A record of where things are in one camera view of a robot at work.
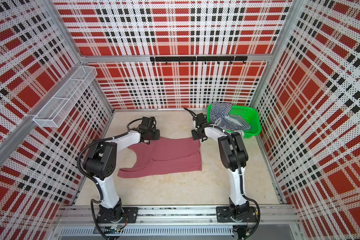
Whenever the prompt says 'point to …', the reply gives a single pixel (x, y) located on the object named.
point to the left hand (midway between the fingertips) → (157, 136)
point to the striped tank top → (219, 114)
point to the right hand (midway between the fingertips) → (197, 135)
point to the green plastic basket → (251, 115)
